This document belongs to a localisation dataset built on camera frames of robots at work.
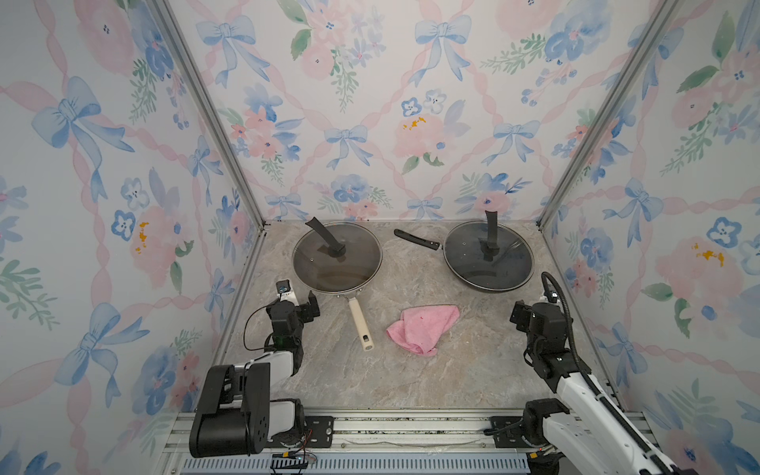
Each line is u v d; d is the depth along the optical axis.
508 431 0.73
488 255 0.98
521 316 0.78
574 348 0.56
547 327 0.61
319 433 0.74
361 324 0.82
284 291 0.76
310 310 0.86
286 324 0.67
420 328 0.88
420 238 1.04
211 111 0.86
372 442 0.73
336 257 0.97
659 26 0.70
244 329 0.92
